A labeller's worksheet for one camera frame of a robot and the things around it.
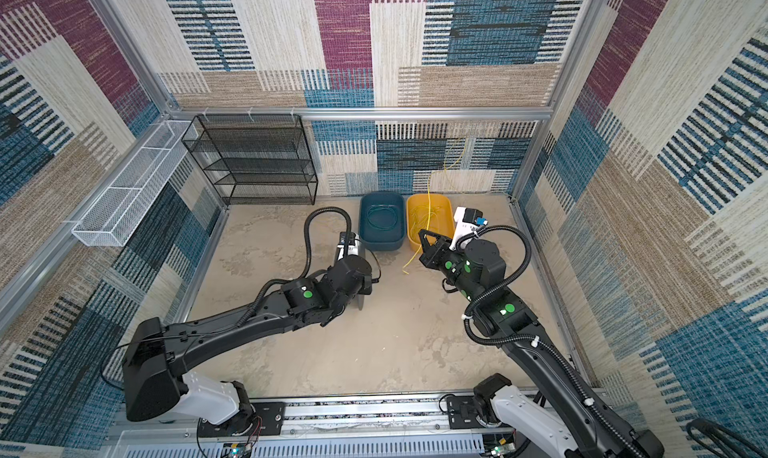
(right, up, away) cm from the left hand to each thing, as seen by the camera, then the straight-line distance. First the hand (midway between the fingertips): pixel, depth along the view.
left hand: (368, 262), depth 77 cm
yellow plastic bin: (+24, +12, +34) cm, 43 cm away
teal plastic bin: (0, +5, +25) cm, 25 cm away
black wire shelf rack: (-43, +33, +34) cm, 64 cm away
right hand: (+12, +7, -8) cm, 16 cm away
